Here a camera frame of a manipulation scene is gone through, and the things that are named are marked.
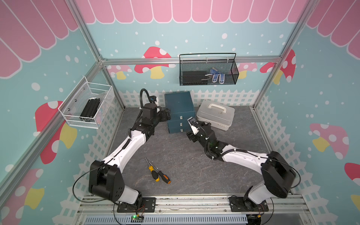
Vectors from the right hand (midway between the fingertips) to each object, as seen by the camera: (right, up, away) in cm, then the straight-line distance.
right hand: (192, 124), depth 83 cm
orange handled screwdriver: (-17, -31, -1) cm, 35 cm away
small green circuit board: (-30, -49, -10) cm, 58 cm away
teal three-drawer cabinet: (-7, +11, +9) cm, 16 cm away
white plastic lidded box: (+21, +6, +15) cm, 27 cm away
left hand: (-17, +8, +1) cm, 18 cm away
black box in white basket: (-52, +9, -13) cm, 54 cm away
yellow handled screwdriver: (-23, -29, +1) cm, 37 cm away
